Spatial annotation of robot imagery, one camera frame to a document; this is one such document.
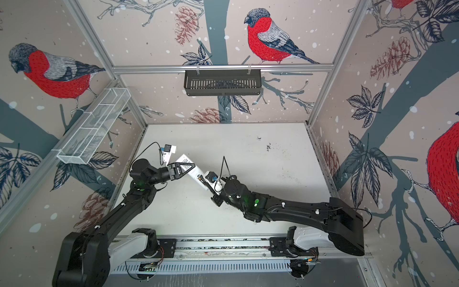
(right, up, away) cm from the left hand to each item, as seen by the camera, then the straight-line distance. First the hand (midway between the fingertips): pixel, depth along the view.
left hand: (192, 169), depth 70 cm
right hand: (+5, -7, +3) cm, 9 cm away
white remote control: (0, -2, +1) cm, 2 cm away
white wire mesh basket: (-46, +15, +6) cm, 48 cm away
